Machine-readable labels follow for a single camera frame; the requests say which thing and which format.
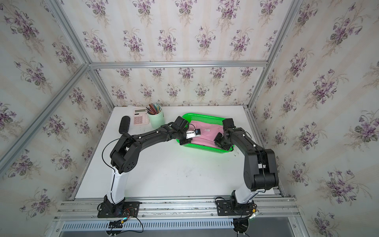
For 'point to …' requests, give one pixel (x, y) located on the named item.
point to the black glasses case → (124, 124)
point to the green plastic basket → (197, 117)
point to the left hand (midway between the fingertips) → (192, 138)
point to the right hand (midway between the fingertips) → (217, 143)
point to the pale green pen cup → (157, 121)
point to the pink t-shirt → (208, 133)
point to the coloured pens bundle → (154, 109)
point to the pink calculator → (140, 117)
